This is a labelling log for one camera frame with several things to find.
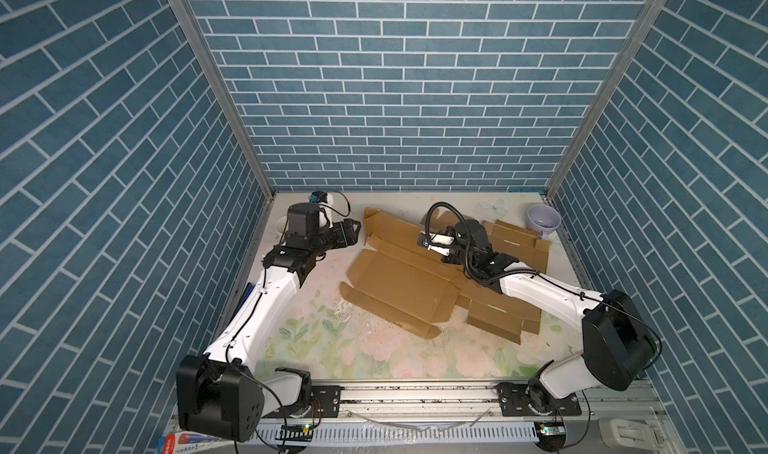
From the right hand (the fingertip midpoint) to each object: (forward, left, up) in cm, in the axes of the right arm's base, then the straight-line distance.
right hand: (443, 226), depth 87 cm
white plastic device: (-45, -45, -18) cm, 66 cm away
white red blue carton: (-55, +57, -16) cm, 81 cm away
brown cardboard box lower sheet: (-17, -17, -21) cm, 32 cm away
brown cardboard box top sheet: (-8, +13, -21) cm, 26 cm away
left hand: (-6, +25, +6) cm, 27 cm away
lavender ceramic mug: (+19, -38, -16) cm, 46 cm away
